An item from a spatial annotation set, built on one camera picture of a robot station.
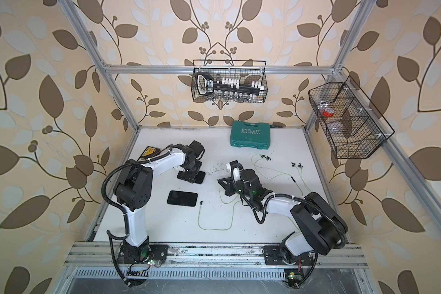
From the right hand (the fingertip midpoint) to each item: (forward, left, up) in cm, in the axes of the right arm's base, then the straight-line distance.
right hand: (219, 181), depth 85 cm
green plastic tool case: (+33, -22, -5) cm, 40 cm away
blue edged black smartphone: (+4, +10, -3) cm, 11 cm away
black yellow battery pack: (+24, +42, -6) cm, 49 cm away
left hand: (+10, +12, -6) cm, 16 cm away
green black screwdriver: (+44, -37, -9) cm, 58 cm away
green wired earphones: (+13, -45, -11) cm, 48 cm away
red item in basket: (+21, -49, +21) cm, 57 cm away
